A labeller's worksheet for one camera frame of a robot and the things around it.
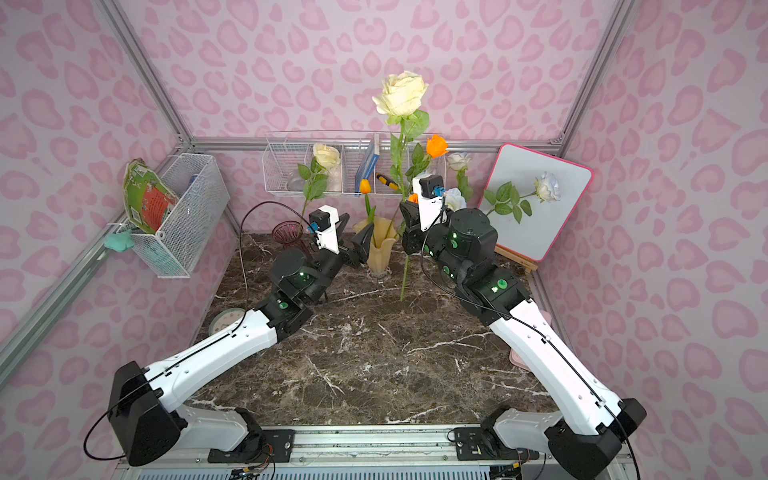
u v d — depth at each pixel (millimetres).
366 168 884
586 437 369
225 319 946
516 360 846
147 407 386
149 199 746
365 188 879
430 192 465
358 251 595
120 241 620
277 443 734
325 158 819
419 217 505
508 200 822
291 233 967
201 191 861
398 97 440
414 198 503
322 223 532
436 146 815
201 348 458
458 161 861
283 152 947
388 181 979
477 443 724
